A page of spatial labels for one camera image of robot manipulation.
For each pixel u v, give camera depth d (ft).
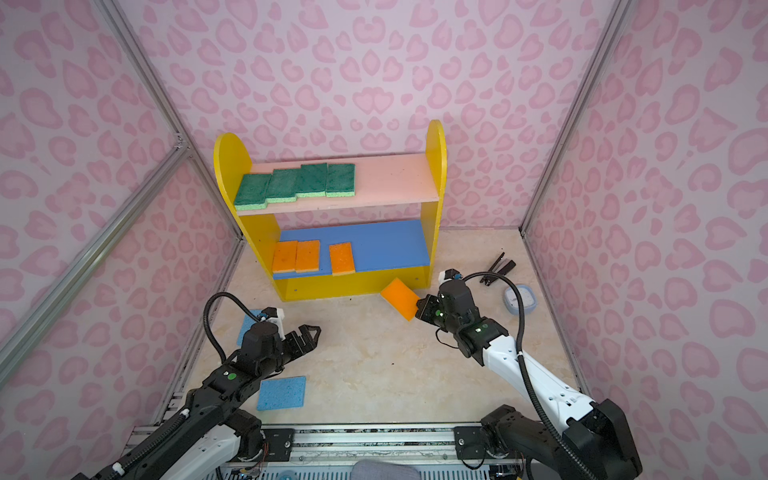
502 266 3.49
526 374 1.54
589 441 1.27
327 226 4.00
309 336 2.44
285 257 3.03
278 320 2.46
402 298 2.69
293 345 2.35
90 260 2.06
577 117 2.82
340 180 2.43
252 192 2.33
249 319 2.36
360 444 2.46
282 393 2.63
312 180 2.42
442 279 2.46
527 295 3.18
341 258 2.98
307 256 3.04
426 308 2.31
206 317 1.96
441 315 2.24
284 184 2.40
